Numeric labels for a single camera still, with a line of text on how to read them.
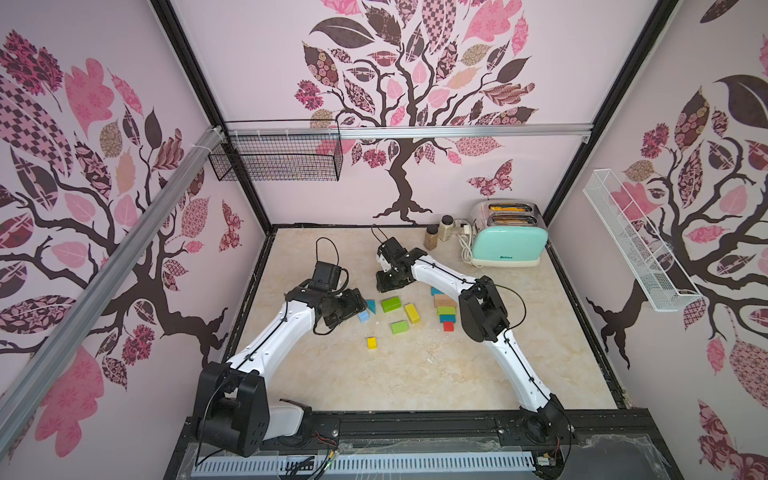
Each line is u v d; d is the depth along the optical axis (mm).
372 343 874
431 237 1080
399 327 929
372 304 984
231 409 408
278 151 945
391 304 958
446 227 1101
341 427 751
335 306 722
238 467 697
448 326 903
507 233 967
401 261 794
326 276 667
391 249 846
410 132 929
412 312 947
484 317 632
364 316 926
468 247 1035
